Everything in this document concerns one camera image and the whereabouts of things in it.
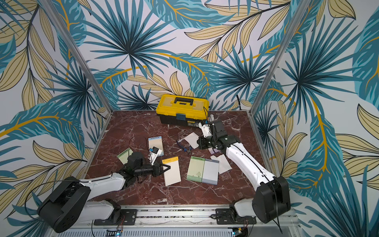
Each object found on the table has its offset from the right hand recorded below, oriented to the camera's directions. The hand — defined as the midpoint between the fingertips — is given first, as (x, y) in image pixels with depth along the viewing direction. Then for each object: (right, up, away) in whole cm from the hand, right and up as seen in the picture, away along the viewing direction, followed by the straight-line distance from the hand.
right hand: (199, 141), depth 82 cm
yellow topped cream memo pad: (-15, -19, -2) cm, 24 cm away
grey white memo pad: (+7, -19, +6) cm, 21 cm away
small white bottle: (+11, +14, +31) cm, 36 cm away
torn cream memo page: (-4, +1, -1) cm, 5 cm away
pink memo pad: (+10, -8, +16) cm, 20 cm away
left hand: (-17, -15, -1) cm, 23 cm away
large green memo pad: (-2, -18, +6) cm, 19 cm away
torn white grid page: (+15, -16, +9) cm, 24 cm away
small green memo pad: (-47, -11, +11) cm, 50 cm away
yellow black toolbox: (-11, +19, +16) cm, 27 cm away
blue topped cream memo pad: (-28, -3, +19) cm, 34 cm away
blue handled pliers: (-7, -7, +14) cm, 17 cm away
